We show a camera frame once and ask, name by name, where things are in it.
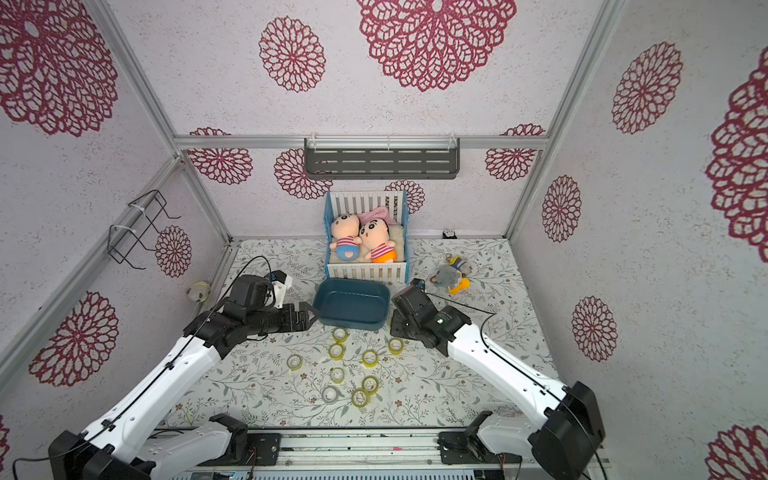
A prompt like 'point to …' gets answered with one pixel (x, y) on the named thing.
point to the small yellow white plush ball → (198, 291)
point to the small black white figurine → (449, 233)
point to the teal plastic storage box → (353, 304)
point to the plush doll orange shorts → (374, 235)
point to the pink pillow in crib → (378, 213)
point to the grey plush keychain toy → (450, 276)
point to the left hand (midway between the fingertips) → (307, 317)
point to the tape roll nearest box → (340, 335)
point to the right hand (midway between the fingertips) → (404, 325)
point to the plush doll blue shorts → (345, 230)
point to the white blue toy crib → (350, 202)
